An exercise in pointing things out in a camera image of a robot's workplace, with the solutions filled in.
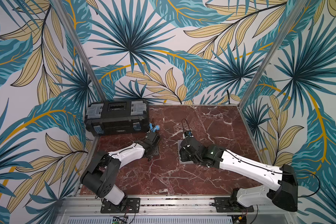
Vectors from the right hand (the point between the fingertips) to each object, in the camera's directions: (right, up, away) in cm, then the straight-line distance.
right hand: (180, 151), depth 76 cm
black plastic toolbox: (-30, +20, +14) cm, 39 cm away
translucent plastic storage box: (+1, -9, +11) cm, 14 cm away
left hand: (-16, -4, +15) cm, 22 cm away
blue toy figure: (-16, +12, +24) cm, 31 cm away
